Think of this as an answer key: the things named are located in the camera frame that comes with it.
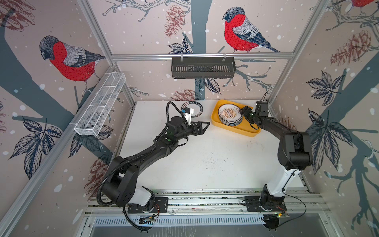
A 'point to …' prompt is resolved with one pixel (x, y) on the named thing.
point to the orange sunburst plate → (229, 115)
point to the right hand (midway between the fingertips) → (242, 112)
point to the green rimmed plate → (229, 123)
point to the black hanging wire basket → (202, 67)
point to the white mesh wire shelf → (99, 104)
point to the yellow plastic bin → (244, 127)
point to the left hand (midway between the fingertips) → (205, 124)
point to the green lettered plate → (198, 108)
